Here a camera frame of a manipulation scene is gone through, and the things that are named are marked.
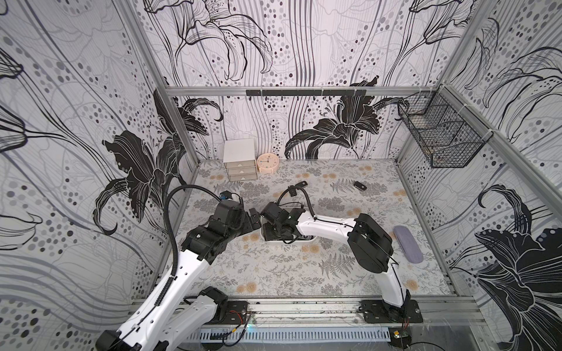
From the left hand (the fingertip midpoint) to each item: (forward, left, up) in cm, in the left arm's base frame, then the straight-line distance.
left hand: (252, 224), depth 75 cm
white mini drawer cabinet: (+41, +13, -10) cm, 44 cm away
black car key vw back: (+31, -19, -16) cm, 40 cm away
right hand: (+5, -5, -16) cm, 17 cm away
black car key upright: (+28, -14, -18) cm, 36 cm away
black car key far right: (+32, -47, -16) cm, 59 cm away
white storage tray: (-3, -8, -8) cm, 12 cm away
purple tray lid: (0, -61, -14) cm, 63 cm away
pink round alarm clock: (+44, -1, -15) cm, 46 cm away
